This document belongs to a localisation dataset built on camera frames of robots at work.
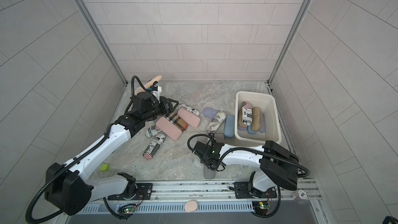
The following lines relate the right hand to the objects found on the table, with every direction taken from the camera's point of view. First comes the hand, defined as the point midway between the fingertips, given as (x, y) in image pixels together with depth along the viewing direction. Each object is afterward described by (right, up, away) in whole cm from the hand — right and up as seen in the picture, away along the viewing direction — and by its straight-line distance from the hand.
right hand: (206, 159), depth 83 cm
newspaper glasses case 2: (-28, +7, -2) cm, 29 cm away
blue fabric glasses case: (+25, +15, +6) cm, 30 cm away
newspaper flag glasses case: (+23, +25, +4) cm, 34 cm away
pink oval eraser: (-7, -13, -17) cm, 22 cm away
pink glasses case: (-11, +22, +10) cm, 26 cm away
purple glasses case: (+32, +16, +4) cm, 36 cm away
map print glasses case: (+6, +19, +8) cm, 21 cm away
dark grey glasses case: (+1, -3, -9) cm, 10 cm away
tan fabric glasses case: (+19, +20, +3) cm, 28 cm away
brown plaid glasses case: (-17, +20, +8) cm, 28 cm away
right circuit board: (+24, -15, -15) cm, 32 cm away
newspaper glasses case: (-32, +14, +4) cm, 35 cm away
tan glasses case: (+29, +22, +4) cm, 36 cm away
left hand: (-14, +32, -6) cm, 35 cm away
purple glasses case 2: (+2, +24, +13) cm, 28 cm away
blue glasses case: (+13, +16, +7) cm, 22 cm away
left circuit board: (-34, -13, -19) cm, 41 cm away
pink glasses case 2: (-22, +16, +6) cm, 28 cm away
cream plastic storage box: (+36, +30, +6) cm, 47 cm away
